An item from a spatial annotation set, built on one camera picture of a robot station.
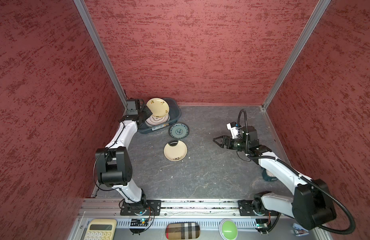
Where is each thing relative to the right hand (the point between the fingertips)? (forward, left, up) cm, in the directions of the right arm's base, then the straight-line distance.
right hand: (216, 143), depth 82 cm
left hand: (+21, +39, +4) cm, 44 cm away
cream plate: (+28, +35, +2) cm, 45 cm away
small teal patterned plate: (+20, +22, -15) cm, 33 cm away
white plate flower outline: (+27, +41, -11) cm, 50 cm away
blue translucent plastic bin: (+36, +26, -12) cm, 46 cm away
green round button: (-38, -2, -13) cm, 40 cm away
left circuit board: (-34, +41, -16) cm, 55 cm away
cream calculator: (-36, +58, -14) cm, 69 cm away
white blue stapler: (-39, -35, -15) cm, 55 cm away
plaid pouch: (-38, +20, -11) cm, 45 cm away
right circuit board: (-36, -19, -16) cm, 44 cm away
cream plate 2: (+4, +24, -15) cm, 29 cm away
